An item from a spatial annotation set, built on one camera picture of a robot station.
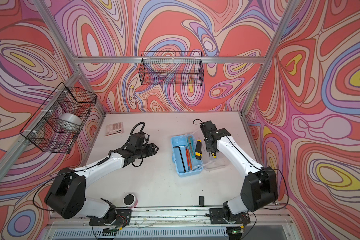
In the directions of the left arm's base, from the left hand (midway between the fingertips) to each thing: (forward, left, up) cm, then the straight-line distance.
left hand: (158, 147), depth 88 cm
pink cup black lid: (-28, +12, -5) cm, 31 cm away
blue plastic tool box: (-1, -19, -8) cm, 21 cm away
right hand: (-3, -35, +4) cm, 36 cm away
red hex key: (-2, -18, -9) cm, 20 cm away
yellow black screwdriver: (-6, -32, +3) cm, 33 cm away
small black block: (-27, -25, -10) cm, 38 cm away
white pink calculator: (+21, +36, -8) cm, 42 cm away
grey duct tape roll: (0, +39, +24) cm, 46 cm away
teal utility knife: (+2, -20, -2) cm, 20 cm away
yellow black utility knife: (-2, -24, -2) cm, 24 cm away
